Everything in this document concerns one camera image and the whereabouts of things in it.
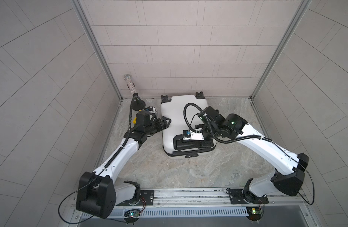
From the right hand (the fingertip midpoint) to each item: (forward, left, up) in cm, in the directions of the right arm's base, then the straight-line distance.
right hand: (194, 138), depth 70 cm
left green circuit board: (-28, +32, -19) cm, 47 cm away
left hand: (+13, +13, -3) cm, 19 cm away
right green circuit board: (-30, -27, -23) cm, 46 cm away
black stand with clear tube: (+43, +40, -17) cm, 61 cm away
